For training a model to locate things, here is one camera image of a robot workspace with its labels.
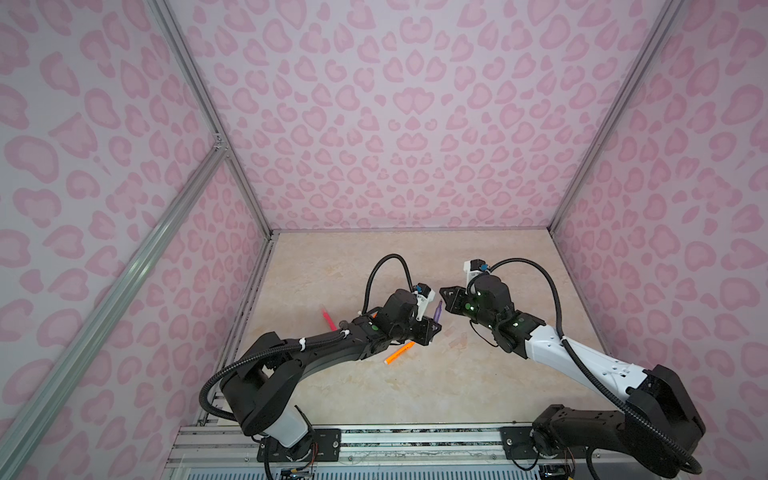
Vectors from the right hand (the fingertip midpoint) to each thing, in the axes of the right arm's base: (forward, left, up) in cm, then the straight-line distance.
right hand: (441, 289), depth 80 cm
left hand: (-7, -1, -6) cm, 9 cm away
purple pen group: (-5, +1, -4) cm, 6 cm away
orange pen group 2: (-12, +17, +8) cm, 22 cm away
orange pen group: (-10, +11, -18) cm, 24 cm away
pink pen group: (0, +34, -18) cm, 39 cm away
